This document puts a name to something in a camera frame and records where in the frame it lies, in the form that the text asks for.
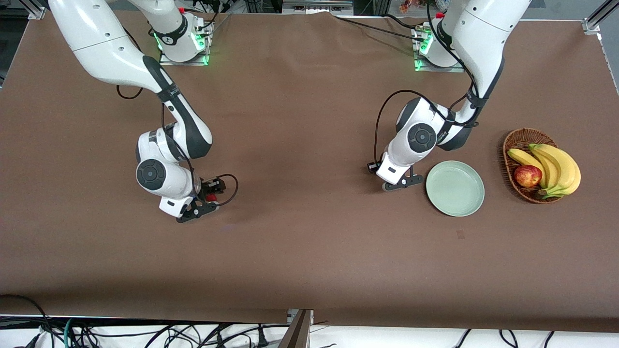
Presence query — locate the light green round plate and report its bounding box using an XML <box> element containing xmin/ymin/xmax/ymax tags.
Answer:
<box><xmin>426</xmin><ymin>160</ymin><xmax>485</xmax><ymax>217</ymax></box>

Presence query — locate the brown table cover cloth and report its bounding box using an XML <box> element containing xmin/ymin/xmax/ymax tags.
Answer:
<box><xmin>0</xmin><ymin>9</ymin><xmax>619</xmax><ymax>333</ymax></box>

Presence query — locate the brown wicker basket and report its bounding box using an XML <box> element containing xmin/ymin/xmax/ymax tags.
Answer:
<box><xmin>502</xmin><ymin>128</ymin><xmax>566</xmax><ymax>204</ymax></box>

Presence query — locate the small yellow banana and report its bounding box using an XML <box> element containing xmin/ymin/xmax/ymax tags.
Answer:
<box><xmin>506</xmin><ymin>148</ymin><xmax>548</xmax><ymax>189</ymax></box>

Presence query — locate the red apple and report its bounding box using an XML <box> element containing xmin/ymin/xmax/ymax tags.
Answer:
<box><xmin>514</xmin><ymin>165</ymin><xmax>543</xmax><ymax>188</ymax></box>

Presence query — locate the large yellow banana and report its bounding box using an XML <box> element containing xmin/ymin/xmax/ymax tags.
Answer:
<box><xmin>529</xmin><ymin>143</ymin><xmax>581</xmax><ymax>199</ymax></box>

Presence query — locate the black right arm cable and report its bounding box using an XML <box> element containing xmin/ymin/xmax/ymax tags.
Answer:
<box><xmin>116</xmin><ymin>85</ymin><xmax>239</xmax><ymax>207</ymax></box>

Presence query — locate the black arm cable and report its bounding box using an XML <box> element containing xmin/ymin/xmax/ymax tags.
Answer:
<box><xmin>116</xmin><ymin>85</ymin><xmax>239</xmax><ymax>207</ymax></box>
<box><xmin>373</xmin><ymin>0</ymin><xmax>480</xmax><ymax>167</ymax></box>

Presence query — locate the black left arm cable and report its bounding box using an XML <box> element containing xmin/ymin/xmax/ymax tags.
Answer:
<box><xmin>373</xmin><ymin>0</ymin><xmax>480</xmax><ymax>167</ymax></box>

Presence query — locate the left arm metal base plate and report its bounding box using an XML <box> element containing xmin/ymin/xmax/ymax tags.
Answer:
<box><xmin>413</xmin><ymin>27</ymin><xmax>466</xmax><ymax>73</ymax></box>

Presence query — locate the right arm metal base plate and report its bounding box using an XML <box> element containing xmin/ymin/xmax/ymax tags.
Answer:
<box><xmin>159</xmin><ymin>22</ymin><xmax>214</xmax><ymax>66</ymax></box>

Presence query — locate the long black table cable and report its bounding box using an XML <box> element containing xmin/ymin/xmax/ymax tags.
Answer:
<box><xmin>333</xmin><ymin>16</ymin><xmax>427</xmax><ymax>43</ymax></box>

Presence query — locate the short black table cable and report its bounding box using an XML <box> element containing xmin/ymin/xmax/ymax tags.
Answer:
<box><xmin>384</xmin><ymin>14</ymin><xmax>424</xmax><ymax>29</ymax></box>

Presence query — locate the metal table frame beam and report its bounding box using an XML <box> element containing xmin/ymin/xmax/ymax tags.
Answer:
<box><xmin>278</xmin><ymin>309</ymin><xmax>314</xmax><ymax>348</ymax></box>

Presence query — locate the silver aluminium frame profile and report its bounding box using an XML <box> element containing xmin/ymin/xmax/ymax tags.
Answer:
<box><xmin>282</xmin><ymin>0</ymin><xmax>354</xmax><ymax>15</ymax></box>

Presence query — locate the thick black floor cable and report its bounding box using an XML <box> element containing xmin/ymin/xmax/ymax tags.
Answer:
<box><xmin>0</xmin><ymin>294</ymin><xmax>54</xmax><ymax>348</ymax></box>

